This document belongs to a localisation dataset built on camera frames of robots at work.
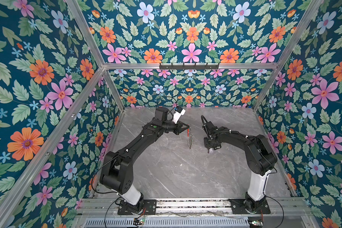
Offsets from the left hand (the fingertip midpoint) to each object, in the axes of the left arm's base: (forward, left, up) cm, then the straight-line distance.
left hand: (190, 123), depth 77 cm
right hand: (0, -14, -25) cm, 28 cm away
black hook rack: (+39, -3, +11) cm, 41 cm away
